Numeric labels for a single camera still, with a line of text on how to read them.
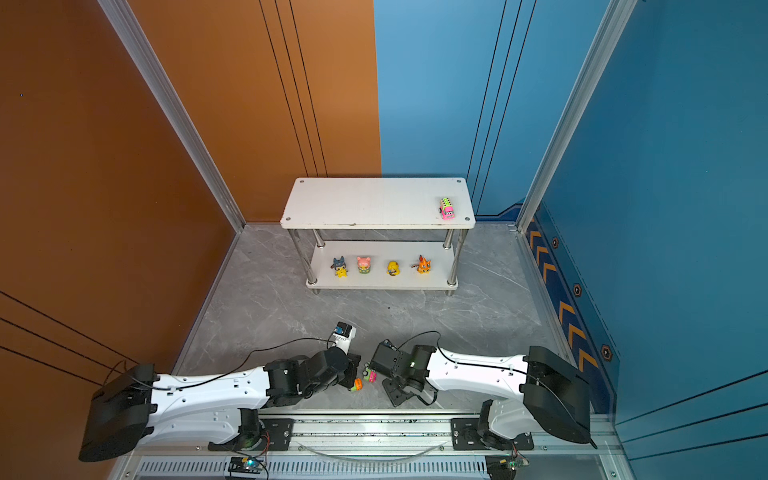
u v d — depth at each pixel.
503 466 0.70
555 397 0.40
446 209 0.73
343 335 0.70
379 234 1.17
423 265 0.94
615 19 0.70
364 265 0.94
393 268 0.95
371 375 0.81
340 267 0.94
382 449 0.72
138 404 0.41
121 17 0.70
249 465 0.71
